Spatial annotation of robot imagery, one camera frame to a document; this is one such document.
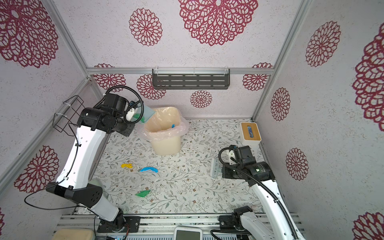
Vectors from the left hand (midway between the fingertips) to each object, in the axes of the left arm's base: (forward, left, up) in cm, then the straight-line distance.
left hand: (126, 129), depth 72 cm
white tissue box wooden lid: (+20, -74, -30) cm, 83 cm away
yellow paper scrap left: (-2, +9, -32) cm, 33 cm away
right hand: (-15, -47, -12) cm, 50 cm away
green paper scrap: (-20, -4, -32) cm, 38 cm away
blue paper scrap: (+17, -20, -16) cm, 31 cm away
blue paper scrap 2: (-5, -5, -31) cm, 32 cm away
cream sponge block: (-39, +23, -27) cm, 52 cm away
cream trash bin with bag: (+10, -16, -12) cm, 22 cm away
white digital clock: (-39, -30, -28) cm, 56 cm away
